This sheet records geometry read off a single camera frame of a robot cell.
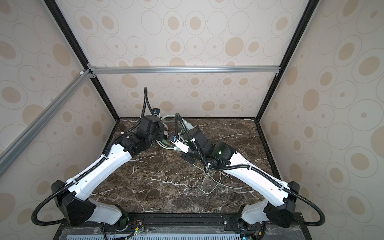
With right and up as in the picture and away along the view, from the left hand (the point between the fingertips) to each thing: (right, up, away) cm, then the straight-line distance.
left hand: (161, 124), depth 75 cm
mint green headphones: (+3, -9, -2) cm, 10 cm away
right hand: (+12, -10, -6) cm, 17 cm away
